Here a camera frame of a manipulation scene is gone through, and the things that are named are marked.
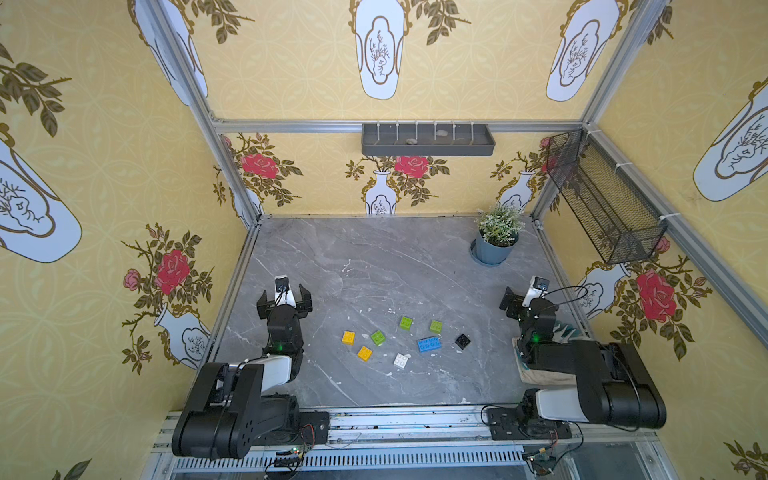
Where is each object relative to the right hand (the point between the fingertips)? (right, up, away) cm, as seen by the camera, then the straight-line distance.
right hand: (522, 290), depth 91 cm
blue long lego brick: (-30, -15, -4) cm, 34 cm away
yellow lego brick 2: (-48, -17, -6) cm, 51 cm away
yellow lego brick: (-53, -14, -4) cm, 55 cm away
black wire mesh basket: (+23, +21, -8) cm, 32 cm away
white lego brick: (-38, -18, -8) cm, 43 cm away
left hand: (-71, +1, -4) cm, 71 cm away
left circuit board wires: (-64, -37, -20) cm, 77 cm away
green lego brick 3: (-27, -11, -1) cm, 29 cm away
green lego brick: (-44, -14, -4) cm, 46 cm away
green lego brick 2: (-36, -10, -1) cm, 37 cm away
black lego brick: (-20, -14, -5) cm, 25 cm away
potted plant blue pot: (-5, +20, +3) cm, 21 cm away
